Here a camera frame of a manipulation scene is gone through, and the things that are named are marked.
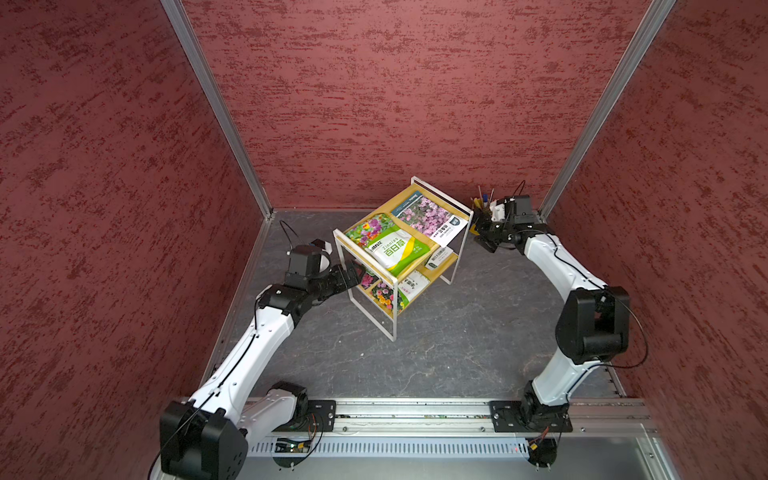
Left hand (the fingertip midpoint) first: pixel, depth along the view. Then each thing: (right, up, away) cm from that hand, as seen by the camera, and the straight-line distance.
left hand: (352, 280), depth 79 cm
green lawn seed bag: (+25, +6, +8) cm, 27 cm away
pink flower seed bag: (+20, +16, -6) cm, 26 cm away
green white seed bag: (+12, +9, -12) cm, 19 cm away
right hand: (+33, +13, +11) cm, 37 cm away
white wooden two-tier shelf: (+18, 0, +2) cm, 18 cm away
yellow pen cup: (+36, +19, +2) cm, 41 cm away
